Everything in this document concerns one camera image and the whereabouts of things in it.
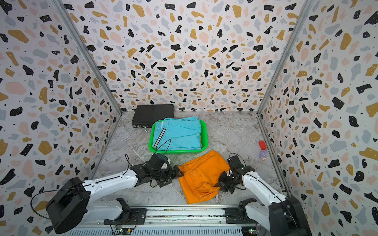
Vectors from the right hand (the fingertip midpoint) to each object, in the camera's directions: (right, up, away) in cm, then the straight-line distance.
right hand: (215, 186), depth 82 cm
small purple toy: (+32, +15, +11) cm, 37 cm away
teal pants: (-19, +28, +18) cm, 39 cm away
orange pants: (-8, +4, +3) cm, 10 cm away
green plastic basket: (-6, +23, +14) cm, 28 cm away
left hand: (-19, +5, -1) cm, 20 cm away
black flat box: (-53, +42, +38) cm, 78 cm away
